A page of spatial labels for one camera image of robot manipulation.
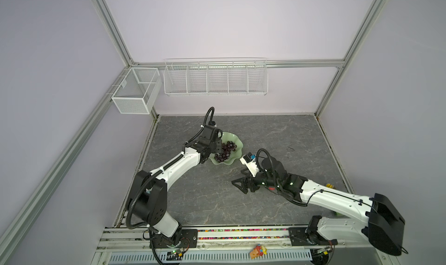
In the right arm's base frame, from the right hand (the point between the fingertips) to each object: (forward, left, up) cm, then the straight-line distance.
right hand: (237, 178), depth 75 cm
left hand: (+19, +10, -1) cm, 22 cm away
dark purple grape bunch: (+23, +6, -11) cm, 27 cm away
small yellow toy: (+2, -47, -14) cm, 49 cm away
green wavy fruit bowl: (+31, +6, -11) cm, 33 cm away
